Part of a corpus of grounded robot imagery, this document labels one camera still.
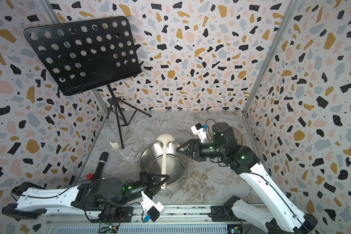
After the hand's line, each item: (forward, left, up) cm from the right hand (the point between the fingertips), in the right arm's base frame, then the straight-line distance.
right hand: (179, 154), depth 57 cm
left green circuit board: (-21, +35, -35) cm, 54 cm away
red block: (+2, +54, -32) cm, 62 cm away
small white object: (+23, +47, -31) cm, 61 cm away
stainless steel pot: (+14, +21, -34) cm, 42 cm away
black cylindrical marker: (+11, +50, -32) cm, 60 cm away
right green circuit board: (-20, -27, -38) cm, 50 cm away
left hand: (-7, +4, -1) cm, 8 cm away
